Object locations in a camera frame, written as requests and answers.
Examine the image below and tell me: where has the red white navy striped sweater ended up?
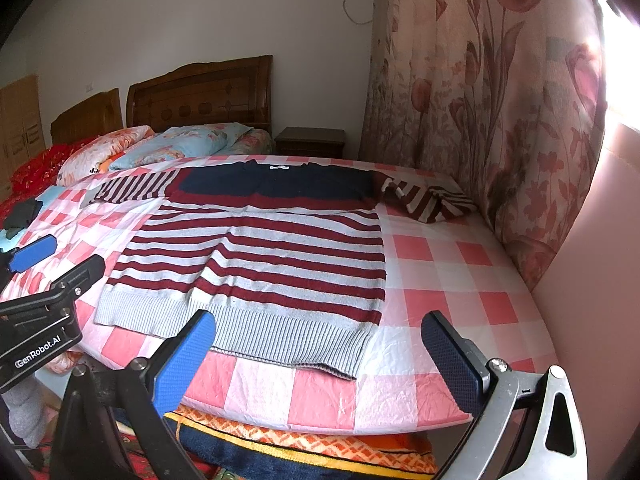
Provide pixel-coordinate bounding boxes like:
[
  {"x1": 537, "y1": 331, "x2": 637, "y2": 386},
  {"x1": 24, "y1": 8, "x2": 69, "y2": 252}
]
[{"x1": 89, "y1": 161, "x2": 474, "y2": 379}]

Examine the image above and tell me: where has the dark folded cloth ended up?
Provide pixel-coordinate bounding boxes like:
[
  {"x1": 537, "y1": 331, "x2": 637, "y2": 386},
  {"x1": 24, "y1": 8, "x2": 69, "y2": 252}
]
[{"x1": 2, "y1": 197, "x2": 43, "y2": 240}]

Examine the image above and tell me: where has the red dotted blanket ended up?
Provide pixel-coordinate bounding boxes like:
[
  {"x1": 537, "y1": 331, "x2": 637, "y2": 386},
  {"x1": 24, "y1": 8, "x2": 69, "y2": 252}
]
[{"x1": 1, "y1": 136, "x2": 96, "y2": 220}]

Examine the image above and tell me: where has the orange navy patterned blanket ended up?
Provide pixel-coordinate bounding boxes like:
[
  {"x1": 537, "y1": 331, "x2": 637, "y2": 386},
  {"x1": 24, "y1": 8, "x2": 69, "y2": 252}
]
[{"x1": 164, "y1": 406, "x2": 438, "y2": 479}]

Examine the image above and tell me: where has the pink floral pillow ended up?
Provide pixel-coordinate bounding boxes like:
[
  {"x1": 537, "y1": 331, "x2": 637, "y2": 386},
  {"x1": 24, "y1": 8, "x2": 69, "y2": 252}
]
[{"x1": 55, "y1": 126, "x2": 154, "y2": 186}]

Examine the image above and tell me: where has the small dark wooden headboard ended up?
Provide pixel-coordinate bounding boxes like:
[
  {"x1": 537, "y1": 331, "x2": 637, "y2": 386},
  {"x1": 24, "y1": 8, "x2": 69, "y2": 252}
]
[{"x1": 50, "y1": 88, "x2": 124, "y2": 145}]

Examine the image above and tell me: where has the pink white checkered bedspread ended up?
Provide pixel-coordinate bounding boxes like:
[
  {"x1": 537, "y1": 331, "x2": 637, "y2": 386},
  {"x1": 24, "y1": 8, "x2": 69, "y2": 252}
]
[{"x1": 1, "y1": 156, "x2": 555, "y2": 436}]

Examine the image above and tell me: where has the light blue floral pillow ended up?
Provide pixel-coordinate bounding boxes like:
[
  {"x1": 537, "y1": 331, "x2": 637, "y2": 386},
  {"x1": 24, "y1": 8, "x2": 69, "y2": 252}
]
[{"x1": 108, "y1": 122, "x2": 252, "y2": 171}]

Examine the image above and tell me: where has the large dark wooden headboard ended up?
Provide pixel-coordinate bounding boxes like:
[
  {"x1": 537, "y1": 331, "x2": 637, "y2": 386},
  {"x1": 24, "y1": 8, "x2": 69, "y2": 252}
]
[{"x1": 126, "y1": 55, "x2": 273, "y2": 132}]

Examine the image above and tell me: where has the dark wooden nightstand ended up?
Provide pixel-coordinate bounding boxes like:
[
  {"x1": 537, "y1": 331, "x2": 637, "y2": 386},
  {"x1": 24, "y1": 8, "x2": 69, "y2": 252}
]
[{"x1": 274, "y1": 127, "x2": 346, "y2": 158}]

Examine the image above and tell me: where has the floral pink curtain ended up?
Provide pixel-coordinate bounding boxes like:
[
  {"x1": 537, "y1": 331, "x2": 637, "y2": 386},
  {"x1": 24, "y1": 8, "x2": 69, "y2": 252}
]
[{"x1": 359, "y1": 0, "x2": 605, "y2": 286}]

